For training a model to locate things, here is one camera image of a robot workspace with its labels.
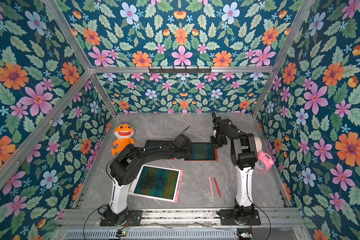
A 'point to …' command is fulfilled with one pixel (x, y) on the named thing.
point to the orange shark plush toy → (123, 133)
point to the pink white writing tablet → (158, 183)
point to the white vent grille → (152, 234)
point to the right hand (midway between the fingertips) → (220, 146)
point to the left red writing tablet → (152, 143)
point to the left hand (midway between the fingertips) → (193, 152)
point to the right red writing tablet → (202, 151)
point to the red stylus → (217, 187)
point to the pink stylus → (211, 187)
